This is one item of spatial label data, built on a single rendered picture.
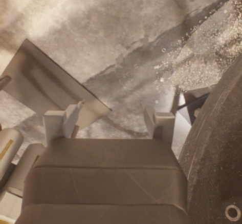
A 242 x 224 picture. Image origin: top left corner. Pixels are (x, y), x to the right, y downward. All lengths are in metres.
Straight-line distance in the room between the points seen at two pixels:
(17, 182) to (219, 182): 0.51
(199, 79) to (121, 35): 0.31
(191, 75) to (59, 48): 0.46
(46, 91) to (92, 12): 0.38
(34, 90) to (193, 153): 0.71
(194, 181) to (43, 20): 0.59
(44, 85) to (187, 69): 0.54
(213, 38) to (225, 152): 0.46
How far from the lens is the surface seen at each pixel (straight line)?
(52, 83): 0.75
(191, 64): 0.64
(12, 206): 0.57
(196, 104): 0.74
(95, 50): 0.62
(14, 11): 0.69
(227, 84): 0.25
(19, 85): 0.84
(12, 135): 0.62
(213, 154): 0.20
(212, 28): 0.61
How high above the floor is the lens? 0.55
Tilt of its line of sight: 48 degrees down
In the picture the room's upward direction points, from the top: 171 degrees counter-clockwise
